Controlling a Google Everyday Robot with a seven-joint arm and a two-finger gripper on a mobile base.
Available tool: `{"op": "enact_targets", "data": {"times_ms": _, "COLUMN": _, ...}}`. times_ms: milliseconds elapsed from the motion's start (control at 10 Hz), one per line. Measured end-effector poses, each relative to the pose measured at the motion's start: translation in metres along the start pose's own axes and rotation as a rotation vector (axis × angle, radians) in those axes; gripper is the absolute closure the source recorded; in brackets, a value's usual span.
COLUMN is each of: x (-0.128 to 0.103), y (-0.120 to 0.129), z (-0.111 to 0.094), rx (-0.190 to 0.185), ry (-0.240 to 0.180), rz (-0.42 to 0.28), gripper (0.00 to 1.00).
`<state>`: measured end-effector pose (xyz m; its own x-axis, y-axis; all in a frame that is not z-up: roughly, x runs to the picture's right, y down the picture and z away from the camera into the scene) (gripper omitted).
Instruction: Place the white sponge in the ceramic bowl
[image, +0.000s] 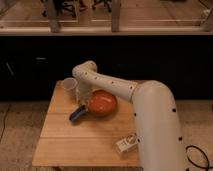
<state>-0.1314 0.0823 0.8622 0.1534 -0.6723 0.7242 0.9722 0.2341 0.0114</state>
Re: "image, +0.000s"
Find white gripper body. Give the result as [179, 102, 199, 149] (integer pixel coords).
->
[77, 81, 91, 104]

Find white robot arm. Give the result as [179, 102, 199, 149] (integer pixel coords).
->
[72, 61, 189, 171]

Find orange ceramic bowl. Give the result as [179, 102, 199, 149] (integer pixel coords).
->
[87, 90, 117, 117]

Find clear plastic cup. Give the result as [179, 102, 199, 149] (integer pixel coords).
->
[61, 77, 78, 99]

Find wooden table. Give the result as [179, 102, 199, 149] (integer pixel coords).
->
[32, 81, 140, 167]

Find white carton bottle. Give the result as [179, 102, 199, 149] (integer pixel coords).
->
[115, 133, 137, 154]

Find black office chair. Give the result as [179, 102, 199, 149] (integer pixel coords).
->
[91, 0, 113, 13]
[41, 0, 79, 18]

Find black cable left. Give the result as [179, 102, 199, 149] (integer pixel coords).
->
[0, 103, 12, 144]

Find black cable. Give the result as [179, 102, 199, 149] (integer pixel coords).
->
[0, 103, 12, 144]
[185, 144, 212, 171]

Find black cable right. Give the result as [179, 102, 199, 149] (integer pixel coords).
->
[185, 144, 212, 171]

